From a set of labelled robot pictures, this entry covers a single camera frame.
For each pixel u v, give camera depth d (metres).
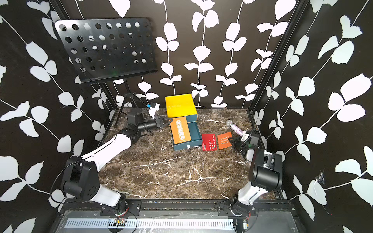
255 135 0.78
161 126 0.70
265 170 0.48
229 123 1.07
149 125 0.71
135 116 0.62
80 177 0.43
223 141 0.95
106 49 0.68
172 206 0.75
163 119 0.76
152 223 0.70
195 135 0.96
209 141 1.01
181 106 0.93
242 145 0.77
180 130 0.79
